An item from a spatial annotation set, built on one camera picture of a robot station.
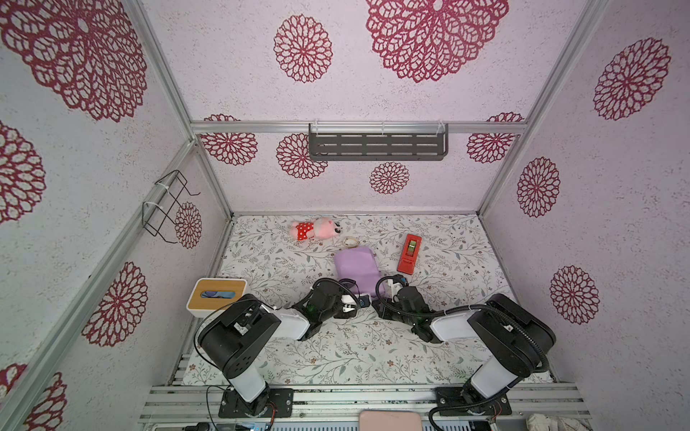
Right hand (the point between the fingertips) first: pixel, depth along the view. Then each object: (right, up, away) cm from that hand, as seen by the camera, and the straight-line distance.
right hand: (371, 300), depth 91 cm
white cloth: (+41, -26, -22) cm, 54 cm away
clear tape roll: (-7, +20, +19) cm, 28 cm away
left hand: (-7, +2, +1) cm, 8 cm away
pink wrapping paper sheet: (-4, +12, +5) cm, 14 cm away
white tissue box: (-55, +2, 0) cm, 55 cm away
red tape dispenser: (+16, +15, +11) cm, 24 cm away
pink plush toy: (-18, +25, +15) cm, 34 cm away
